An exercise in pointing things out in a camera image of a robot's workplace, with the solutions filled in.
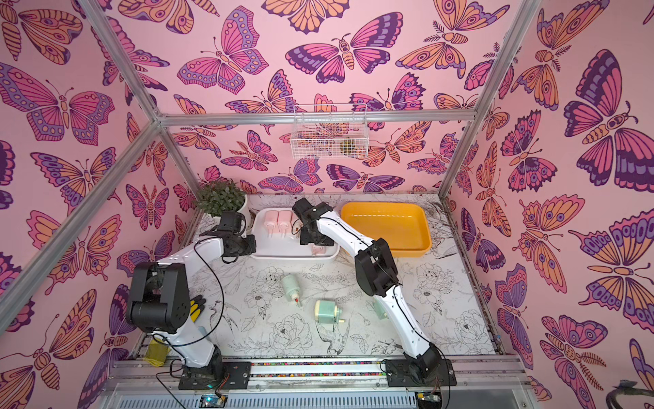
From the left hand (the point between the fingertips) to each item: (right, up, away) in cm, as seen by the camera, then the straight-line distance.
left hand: (255, 243), depth 97 cm
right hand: (+20, 0, 0) cm, 20 cm away
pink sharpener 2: (+10, +8, +6) cm, 14 cm away
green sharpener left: (+16, -13, -14) cm, 25 cm away
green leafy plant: (-12, +18, -3) cm, 22 cm away
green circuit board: (-4, -41, -27) cm, 49 cm away
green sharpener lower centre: (+28, -19, -18) cm, 39 cm away
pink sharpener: (+5, +9, +6) cm, 12 cm away
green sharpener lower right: (+41, -13, -34) cm, 55 cm away
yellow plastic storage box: (+61, +7, +13) cm, 62 cm away
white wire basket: (+29, +43, -1) cm, 51 cm away
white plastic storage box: (+10, -3, +9) cm, 14 cm away
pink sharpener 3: (+24, -3, 0) cm, 25 cm away
